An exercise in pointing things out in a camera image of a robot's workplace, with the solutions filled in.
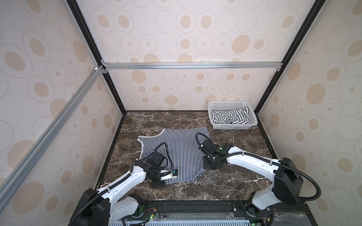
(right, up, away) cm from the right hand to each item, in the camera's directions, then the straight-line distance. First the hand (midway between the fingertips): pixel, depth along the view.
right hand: (210, 165), depth 83 cm
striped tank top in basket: (+30, +31, +30) cm, 53 cm away
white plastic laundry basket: (+15, +40, +34) cm, 55 cm away
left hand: (-25, -7, -1) cm, 27 cm away
